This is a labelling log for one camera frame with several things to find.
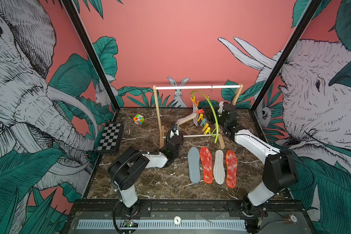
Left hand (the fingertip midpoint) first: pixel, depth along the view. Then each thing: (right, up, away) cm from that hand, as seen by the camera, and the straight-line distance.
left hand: (177, 128), depth 90 cm
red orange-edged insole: (+33, -25, -2) cm, 42 cm away
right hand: (+13, +13, -8) cm, 20 cm away
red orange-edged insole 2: (+19, -20, +3) cm, 28 cm away
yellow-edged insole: (+10, +7, -6) cm, 14 cm away
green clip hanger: (+16, -1, -14) cm, 22 cm away
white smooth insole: (+11, -19, +4) cm, 22 cm away
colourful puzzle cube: (-29, +6, +17) cm, 34 cm away
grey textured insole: (+26, -26, -1) cm, 37 cm away
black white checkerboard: (-46, -7, +8) cm, 47 cm away
